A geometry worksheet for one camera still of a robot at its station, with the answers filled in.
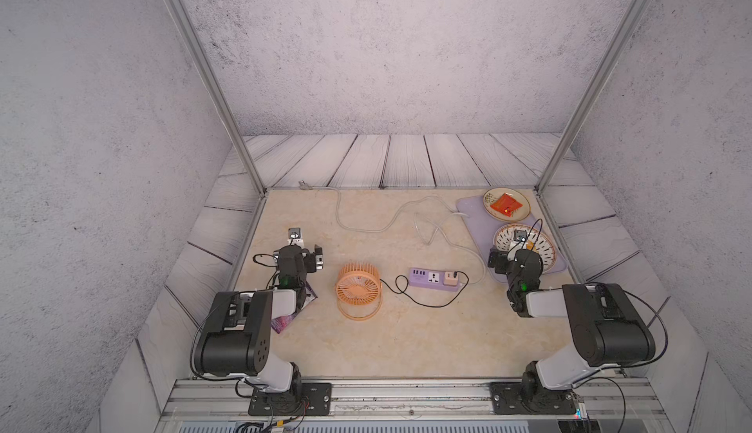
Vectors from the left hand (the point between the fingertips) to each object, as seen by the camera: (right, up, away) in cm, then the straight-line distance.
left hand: (304, 245), depth 94 cm
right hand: (+66, 0, -1) cm, 66 cm away
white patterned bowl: (+78, +1, +8) cm, 78 cm away
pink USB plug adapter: (+45, -9, -6) cm, 46 cm away
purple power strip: (+39, -10, -2) cm, 41 cm away
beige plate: (+67, +17, +21) cm, 72 cm away
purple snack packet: (-5, -21, -9) cm, 24 cm away
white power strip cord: (+39, +7, +17) cm, 43 cm away
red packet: (+72, +14, +18) cm, 75 cm away
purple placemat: (+63, +5, +17) cm, 66 cm away
